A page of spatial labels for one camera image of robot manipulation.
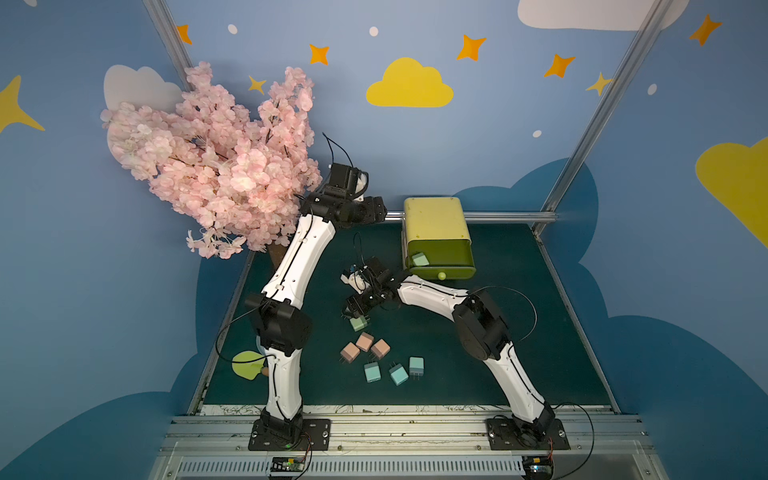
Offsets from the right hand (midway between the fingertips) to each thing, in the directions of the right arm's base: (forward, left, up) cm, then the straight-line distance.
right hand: (353, 302), depth 95 cm
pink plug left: (-16, -1, -1) cm, 16 cm away
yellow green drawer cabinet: (+19, -26, +17) cm, 36 cm away
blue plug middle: (-21, -15, -2) cm, 26 cm away
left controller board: (-43, +11, -5) cm, 45 cm away
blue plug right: (-19, -21, -2) cm, 28 cm away
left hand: (+15, -6, +28) cm, 32 cm away
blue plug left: (-21, -8, -3) cm, 23 cm away
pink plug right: (-14, -10, -2) cm, 17 cm away
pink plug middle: (-12, -5, -2) cm, 13 cm away
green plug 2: (-6, -2, -2) cm, 7 cm away
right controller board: (-40, -51, -6) cm, 65 cm away
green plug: (+9, -21, +13) cm, 26 cm away
